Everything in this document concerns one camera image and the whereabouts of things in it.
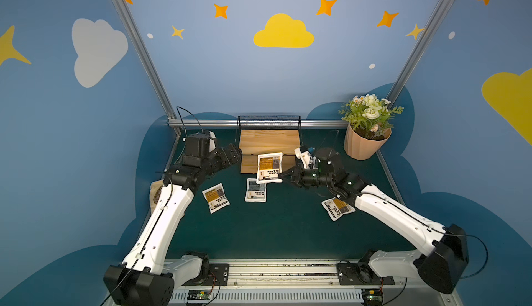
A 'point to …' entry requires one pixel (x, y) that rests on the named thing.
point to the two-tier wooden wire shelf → (260, 134)
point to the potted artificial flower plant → (370, 124)
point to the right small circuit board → (372, 297)
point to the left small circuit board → (199, 295)
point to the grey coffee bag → (255, 192)
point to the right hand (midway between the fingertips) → (281, 174)
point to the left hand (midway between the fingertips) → (232, 152)
